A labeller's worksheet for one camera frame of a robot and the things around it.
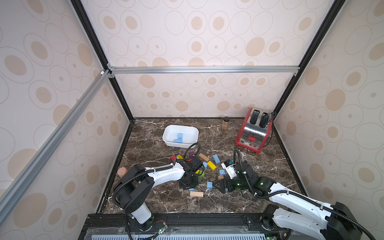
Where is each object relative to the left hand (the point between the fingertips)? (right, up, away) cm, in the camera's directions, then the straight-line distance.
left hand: (199, 187), depth 84 cm
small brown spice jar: (+20, +36, +26) cm, 48 cm away
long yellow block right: (+8, +10, +10) cm, 16 cm away
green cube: (+1, +7, +6) cm, 9 cm away
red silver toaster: (+34, +33, +8) cm, 48 cm away
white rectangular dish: (-6, +28, +25) cm, 38 cm away
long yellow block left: (-12, +15, +13) cm, 23 cm away
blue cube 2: (+6, +2, -1) cm, 6 cm away
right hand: (+13, +5, -3) cm, 14 cm away
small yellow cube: (-1, +8, +4) cm, 9 cm away
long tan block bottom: (-1, -3, -2) cm, 3 cm away
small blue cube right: (+14, +8, +4) cm, 16 cm away
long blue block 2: (-14, +25, +22) cm, 36 cm away
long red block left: (-17, +15, +14) cm, 26 cm away
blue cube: (-4, -1, -1) cm, 4 cm away
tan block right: (+13, +5, +2) cm, 14 cm away
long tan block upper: (+4, +15, +14) cm, 20 cm away
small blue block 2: (+4, +11, +8) cm, 15 cm away
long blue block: (+12, +14, +13) cm, 22 cm away
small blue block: (-13, +28, +23) cm, 39 cm away
